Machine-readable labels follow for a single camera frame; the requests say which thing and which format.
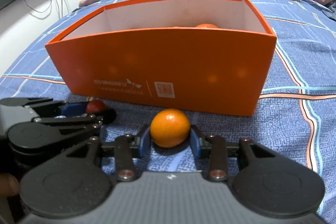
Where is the orange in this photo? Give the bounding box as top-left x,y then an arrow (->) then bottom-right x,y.
150,109 -> 191,148
171,23 -> 218,29

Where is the blue plaid bed sheet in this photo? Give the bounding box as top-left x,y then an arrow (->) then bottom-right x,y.
1,0 -> 335,223

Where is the orange cardboard box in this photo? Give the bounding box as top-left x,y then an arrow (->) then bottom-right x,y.
46,0 -> 276,116

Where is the orange inside box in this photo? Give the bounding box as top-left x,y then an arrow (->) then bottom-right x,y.
171,23 -> 218,29

